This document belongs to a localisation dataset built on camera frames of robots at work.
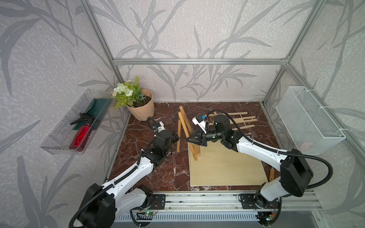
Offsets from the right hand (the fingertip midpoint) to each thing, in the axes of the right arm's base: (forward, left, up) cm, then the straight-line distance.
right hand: (187, 139), depth 70 cm
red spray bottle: (-6, +44, +11) cm, 46 cm away
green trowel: (+12, +46, +10) cm, 49 cm away
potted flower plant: (+37, +35, -10) cm, 52 cm away
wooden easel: (+5, +2, +9) cm, 11 cm away
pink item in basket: (-3, -60, -4) cm, 60 cm away
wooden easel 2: (+30, -38, -25) cm, 54 cm away
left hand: (+10, +6, -6) cm, 13 cm away
